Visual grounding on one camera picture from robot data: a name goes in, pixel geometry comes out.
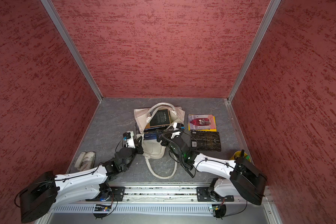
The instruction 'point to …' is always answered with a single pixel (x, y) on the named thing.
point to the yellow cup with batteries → (241, 154)
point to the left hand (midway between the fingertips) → (142, 139)
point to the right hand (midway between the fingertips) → (158, 134)
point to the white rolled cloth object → (84, 160)
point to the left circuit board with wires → (101, 211)
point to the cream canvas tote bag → (153, 148)
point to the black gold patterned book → (207, 140)
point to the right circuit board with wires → (220, 209)
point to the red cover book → (199, 122)
